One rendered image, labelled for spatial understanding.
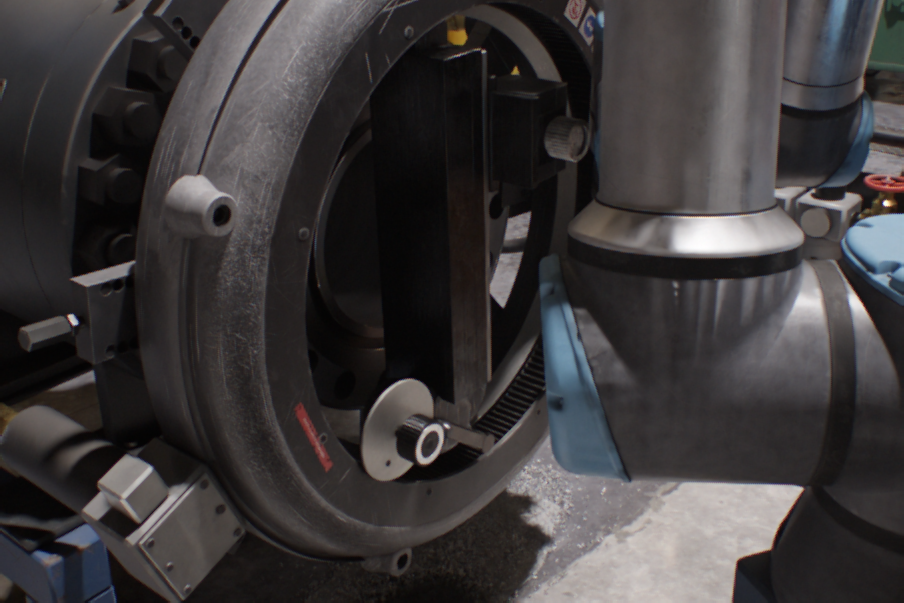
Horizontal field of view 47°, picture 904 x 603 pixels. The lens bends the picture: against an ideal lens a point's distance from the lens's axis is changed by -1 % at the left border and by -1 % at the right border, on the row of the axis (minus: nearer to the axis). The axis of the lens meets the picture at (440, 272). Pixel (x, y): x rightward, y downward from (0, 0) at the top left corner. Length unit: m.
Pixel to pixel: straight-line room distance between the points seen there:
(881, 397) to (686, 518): 1.12
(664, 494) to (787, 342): 1.18
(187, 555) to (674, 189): 0.60
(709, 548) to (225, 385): 0.97
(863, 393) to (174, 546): 0.62
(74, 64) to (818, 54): 0.80
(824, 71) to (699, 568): 0.95
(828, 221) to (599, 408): 1.18
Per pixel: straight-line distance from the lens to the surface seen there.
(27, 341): 0.97
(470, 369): 1.17
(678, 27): 0.63
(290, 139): 0.92
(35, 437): 1.17
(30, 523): 1.41
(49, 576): 1.37
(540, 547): 1.69
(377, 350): 1.27
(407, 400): 1.12
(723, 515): 1.80
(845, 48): 0.91
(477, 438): 1.24
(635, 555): 1.69
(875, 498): 0.74
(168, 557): 1.02
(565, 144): 1.07
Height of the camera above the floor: 1.04
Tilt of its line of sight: 23 degrees down
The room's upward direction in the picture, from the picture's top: 1 degrees counter-clockwise
